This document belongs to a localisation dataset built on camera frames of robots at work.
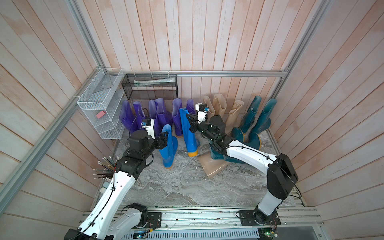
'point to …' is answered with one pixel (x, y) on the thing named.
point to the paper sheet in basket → (140, 82)
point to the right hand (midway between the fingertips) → (185, 114)
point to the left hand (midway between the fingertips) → (162, 135)
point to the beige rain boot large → (207, 101)
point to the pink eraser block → (100, 114)
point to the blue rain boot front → (192, 143)
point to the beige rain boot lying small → (210, 166)
